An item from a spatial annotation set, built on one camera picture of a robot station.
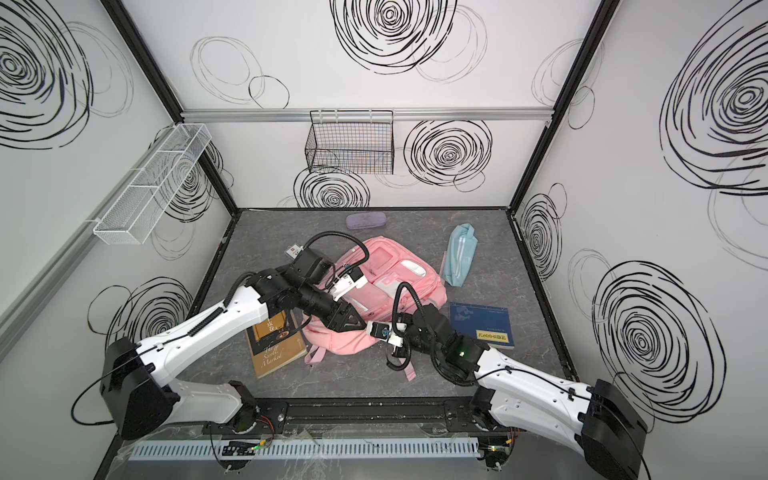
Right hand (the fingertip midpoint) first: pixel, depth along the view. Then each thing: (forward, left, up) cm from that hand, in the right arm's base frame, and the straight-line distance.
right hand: (373, 327), depth 74 cm
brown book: (+1, +29, -13) cm, 32 cm away
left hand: (-1, +2, +4) cm, 4 cm away
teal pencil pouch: (+36, -29, -12) cm, 47 cm away
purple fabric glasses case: (+47, +7, -11) cm, 49 cm away
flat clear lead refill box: (+35, +32, -14) cm, 49 cm away
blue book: (+8, -33, -15) cm, 37 cm away
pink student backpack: (+24, -1, -9) cm, 26 cm away
